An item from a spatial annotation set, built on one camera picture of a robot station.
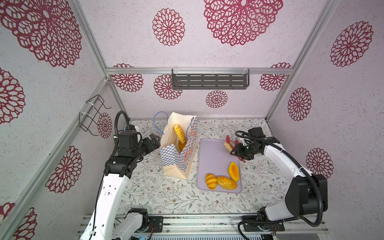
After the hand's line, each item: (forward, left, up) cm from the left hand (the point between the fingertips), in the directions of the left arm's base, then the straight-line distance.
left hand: (153, 143), depth 73 cm
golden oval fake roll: (-12, -38, -22) cm, 46 cm away
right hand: (+3, -44, -13) cm, 46 cm away
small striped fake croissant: (-10, -30, -23) cm, 39 cm away
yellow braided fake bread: (+16, -12, -11) cm, 23 cm away
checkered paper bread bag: (-2, -10, -15) cm, 18 cm away
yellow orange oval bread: (-4, -44, -24) cm, 50 cm away
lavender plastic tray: (+5, -33, -23) cm, 41 cm away
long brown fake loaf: (-2, -14, +1) cm, 14 cm away
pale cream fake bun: (+7, -41, -15) cm, 44 cm away
